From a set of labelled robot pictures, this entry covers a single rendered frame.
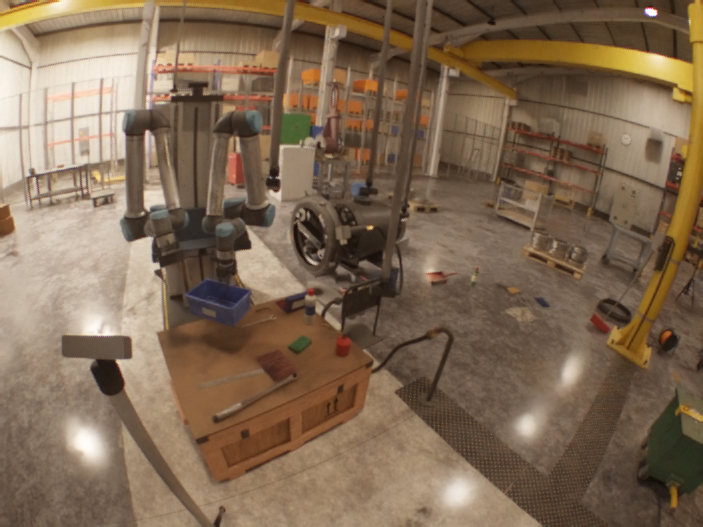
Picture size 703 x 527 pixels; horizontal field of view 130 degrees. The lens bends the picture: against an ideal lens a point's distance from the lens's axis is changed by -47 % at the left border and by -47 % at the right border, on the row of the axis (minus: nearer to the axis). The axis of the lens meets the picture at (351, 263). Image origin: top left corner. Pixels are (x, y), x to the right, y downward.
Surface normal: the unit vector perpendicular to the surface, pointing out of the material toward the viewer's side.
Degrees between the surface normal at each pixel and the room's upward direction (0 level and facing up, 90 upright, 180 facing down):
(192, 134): 90
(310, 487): 0
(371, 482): 0
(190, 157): 90
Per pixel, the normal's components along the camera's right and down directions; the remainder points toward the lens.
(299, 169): 0.55, 0.40
